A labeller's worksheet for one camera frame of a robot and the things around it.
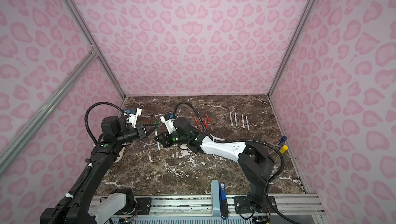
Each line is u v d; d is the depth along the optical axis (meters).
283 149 0.82
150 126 0.72
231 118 1.06
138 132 0.65
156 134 0.73
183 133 0.62
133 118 0.68
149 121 1.06
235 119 1.06
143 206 0.73
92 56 0.88
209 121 1.04
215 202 0.70
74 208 0.39
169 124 0.70
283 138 0.87
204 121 1.04
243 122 1.04
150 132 0.71
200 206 0.75
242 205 0.73
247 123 1.03
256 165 0.45
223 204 0.71
